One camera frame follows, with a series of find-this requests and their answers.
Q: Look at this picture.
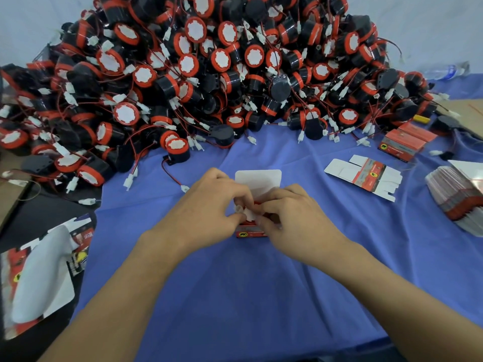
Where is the brown cardboard piece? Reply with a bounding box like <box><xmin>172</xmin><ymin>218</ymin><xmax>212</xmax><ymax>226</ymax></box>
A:
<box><xmin>0</xmin><ymin>158</ymin><xmax>27</xmax><ymax>231</ymax></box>

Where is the person's right hand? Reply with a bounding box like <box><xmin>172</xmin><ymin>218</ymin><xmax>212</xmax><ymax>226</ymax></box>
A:
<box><xmin>245</xmin><ymin>185</ymin><xmax>356</xmax><ymax>268</ymax></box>

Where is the stack of box blanks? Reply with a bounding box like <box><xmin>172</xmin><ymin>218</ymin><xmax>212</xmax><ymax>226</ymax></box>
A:
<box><xmin>425</xmin><ymin>160</ymin><xmax>483</xmax><ymax>238</ymax></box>

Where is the person's left hand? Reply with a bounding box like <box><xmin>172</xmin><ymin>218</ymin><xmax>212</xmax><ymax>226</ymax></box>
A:
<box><xmin>143</xmin><ymin>168</ymin><xmax>255</xmax><ymax>257</ymax></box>

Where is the blue table cloth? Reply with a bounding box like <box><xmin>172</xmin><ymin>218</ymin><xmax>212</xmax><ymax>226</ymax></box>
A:
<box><xmin>68</xmin><ymin>71</ymin><xmax>483</xmax><ymax>362</ymax></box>

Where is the pile of black red buzzers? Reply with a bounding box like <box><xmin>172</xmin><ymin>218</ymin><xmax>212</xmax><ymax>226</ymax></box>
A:
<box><xmin>0</xmin><ymin>0</ymin><xmax>446</xmax><ymax>197</ymax></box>

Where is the clear plastic water bottle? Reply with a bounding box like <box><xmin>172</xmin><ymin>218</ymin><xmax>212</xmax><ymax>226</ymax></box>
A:
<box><xmin>423</xmin><ymin>61</ymin><xmax>470</xmax><ymax>80</ymax></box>

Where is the person's right forearm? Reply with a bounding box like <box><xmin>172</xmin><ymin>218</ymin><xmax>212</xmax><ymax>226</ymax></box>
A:
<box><xmin>320</xmin><ymin>241</ymin><xmax>483</xmax><ymax>362</ymax></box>

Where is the person's left forearm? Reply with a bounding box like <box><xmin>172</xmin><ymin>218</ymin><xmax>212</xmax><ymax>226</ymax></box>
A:
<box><xmin>41</xmin><ymin>230</ymin><xmax>182</xmax><ymax>362</ymax></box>

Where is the brown cardboard sheet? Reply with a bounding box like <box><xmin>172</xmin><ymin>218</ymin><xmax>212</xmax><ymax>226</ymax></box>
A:
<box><xmin>441</xmin><ymin>98</ymin><xmax>483</xmax><ymax>140</ymax></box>

